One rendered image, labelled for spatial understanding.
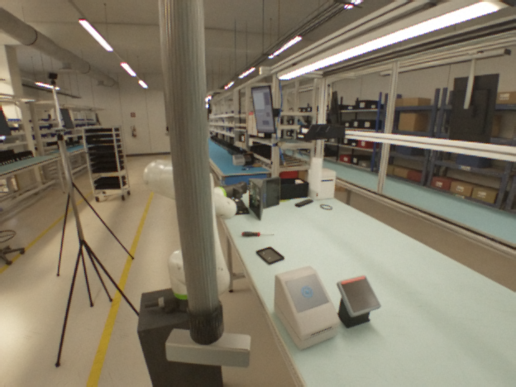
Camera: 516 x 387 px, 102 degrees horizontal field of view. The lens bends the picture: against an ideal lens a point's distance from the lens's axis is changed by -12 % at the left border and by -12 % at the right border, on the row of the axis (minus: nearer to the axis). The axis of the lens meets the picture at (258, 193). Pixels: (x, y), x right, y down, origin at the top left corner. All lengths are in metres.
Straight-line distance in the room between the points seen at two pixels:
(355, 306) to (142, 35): 6.61
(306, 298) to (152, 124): 12.20
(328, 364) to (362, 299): 0.20
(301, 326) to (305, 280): 0.13
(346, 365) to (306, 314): 0.16
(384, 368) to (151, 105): 12.47
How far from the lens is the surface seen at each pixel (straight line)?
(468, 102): 2.53
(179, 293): 1.11
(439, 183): 4.83
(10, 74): 7.47
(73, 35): 7.07
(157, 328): 1.13
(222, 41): 6.82
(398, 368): 0.78
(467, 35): 1.31
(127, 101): 12.80
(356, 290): 0.79
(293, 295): 0.71
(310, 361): 0.73
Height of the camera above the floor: 1.58
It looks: 17 degrees down
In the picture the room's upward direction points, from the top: straight up
